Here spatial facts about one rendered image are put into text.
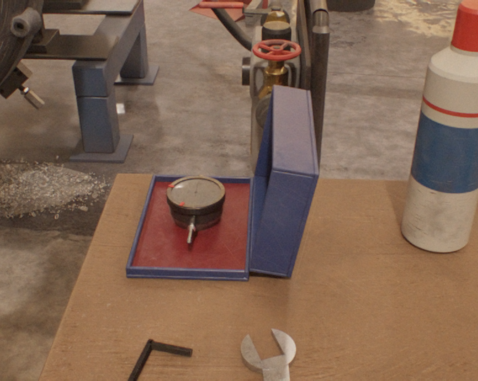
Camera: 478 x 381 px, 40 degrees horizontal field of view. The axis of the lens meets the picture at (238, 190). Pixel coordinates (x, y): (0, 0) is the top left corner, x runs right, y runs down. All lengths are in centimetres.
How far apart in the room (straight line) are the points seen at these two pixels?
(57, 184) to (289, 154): 114
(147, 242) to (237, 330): 14
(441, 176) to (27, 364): 82
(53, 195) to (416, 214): 111
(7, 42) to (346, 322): 92
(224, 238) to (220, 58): 172
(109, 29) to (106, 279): 132
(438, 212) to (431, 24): 215
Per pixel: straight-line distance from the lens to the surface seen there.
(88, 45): 174
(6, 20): 129
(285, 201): 55
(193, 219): 63
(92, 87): 167
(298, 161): 54
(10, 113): 205
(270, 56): 97
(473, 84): 57
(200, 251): 63
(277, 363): 52
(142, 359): 53
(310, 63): 96
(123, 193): 73
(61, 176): 169
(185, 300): 58
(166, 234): 65
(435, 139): 60
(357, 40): 252
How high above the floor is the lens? 86
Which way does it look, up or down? 33 degrees down
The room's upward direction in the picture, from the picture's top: straight up
